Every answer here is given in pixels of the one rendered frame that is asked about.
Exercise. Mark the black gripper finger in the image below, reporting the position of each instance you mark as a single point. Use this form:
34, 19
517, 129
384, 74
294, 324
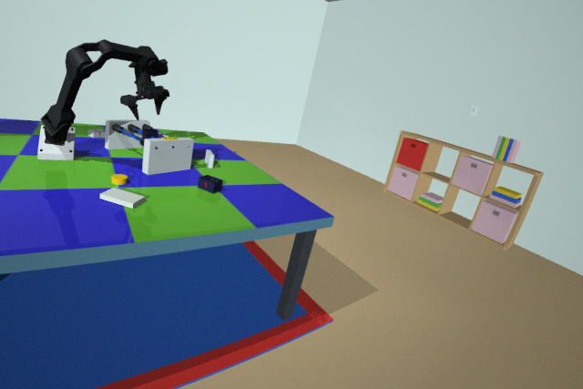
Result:
134, 110
158, 104

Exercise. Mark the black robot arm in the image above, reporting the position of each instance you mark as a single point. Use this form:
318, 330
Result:
79, 66

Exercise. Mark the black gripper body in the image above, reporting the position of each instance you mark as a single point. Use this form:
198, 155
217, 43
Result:
129, 100

